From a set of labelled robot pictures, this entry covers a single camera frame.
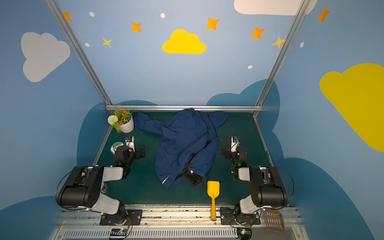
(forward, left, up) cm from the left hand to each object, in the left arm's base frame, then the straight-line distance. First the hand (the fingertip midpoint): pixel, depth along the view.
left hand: (135, 146), depth 94 cm
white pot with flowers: (+15, +11, +6) cm, 20 cm away
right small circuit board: (-45, -64, -9) cm, 78 cm away
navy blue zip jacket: (-3, -32, -1) cm, 32 cm away
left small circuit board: (-45, 0, -10) cm, 46 cm away
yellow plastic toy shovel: (-26, -49, -6) cm, 56 cm away
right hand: (+2, -63, +1) cm, 63 cm away
